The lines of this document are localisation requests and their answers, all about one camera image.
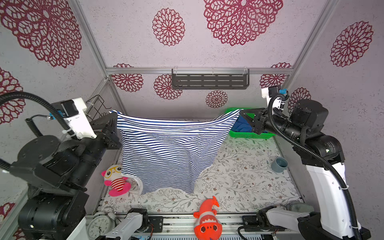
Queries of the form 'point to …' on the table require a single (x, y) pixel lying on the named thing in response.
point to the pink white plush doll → (118, 185)
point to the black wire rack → (96, 102)
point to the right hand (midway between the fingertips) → (242, 108)
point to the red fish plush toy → (208, 227)
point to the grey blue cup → (279, 164)
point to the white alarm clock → (101, 224)
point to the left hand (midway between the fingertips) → (116, 117)
